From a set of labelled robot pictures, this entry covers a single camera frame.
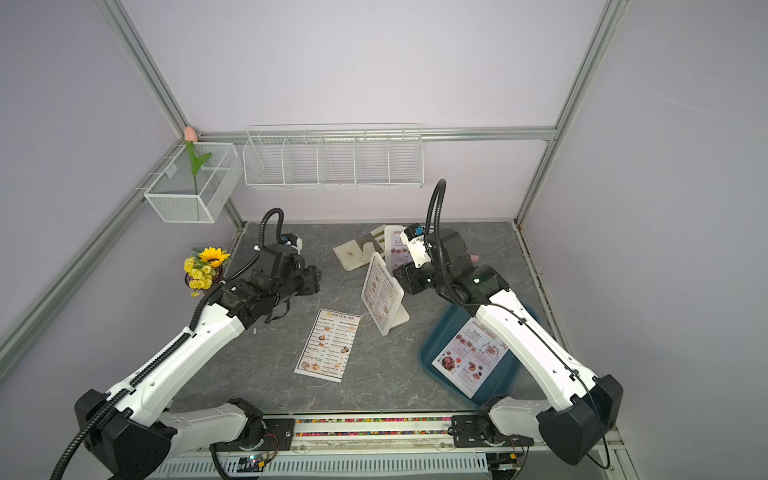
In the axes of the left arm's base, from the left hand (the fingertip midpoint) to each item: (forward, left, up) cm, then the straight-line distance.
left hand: (312, 275), depth 77 cm
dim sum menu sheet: (-12, -1, -23) cm, 25 cm away
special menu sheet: (+15, -24, -12) cm, 31 cm away
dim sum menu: (-1, -18, -10) cm, 21 cm away
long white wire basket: (+48, -21, +3) cm, 53 cm away
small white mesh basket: (+27, +41, +8) cm, 50 cm away
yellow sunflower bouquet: (+3, +28, +2) cm, 29 cm away
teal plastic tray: (-24, -49, -22) cm, 59 cm away
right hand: (-3, -23, +4) cm, 24 cm away
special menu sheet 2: (-16, -43, -23) cm, 51 cm away
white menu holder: (+15, -20, -8) cm, 27 cm away
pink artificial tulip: (+38, +37, +10) cm, 54 cm away
